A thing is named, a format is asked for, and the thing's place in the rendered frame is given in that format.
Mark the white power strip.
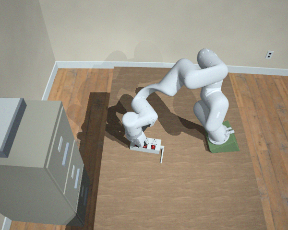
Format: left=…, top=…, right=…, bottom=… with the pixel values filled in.
left=130, top=138, right=164, bottom=163

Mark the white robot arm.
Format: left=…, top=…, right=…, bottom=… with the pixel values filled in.
left=122, top=48, right=234, bottom=145

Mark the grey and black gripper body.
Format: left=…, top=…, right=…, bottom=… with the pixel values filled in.
left=125, top=131, right=147, bottom=148

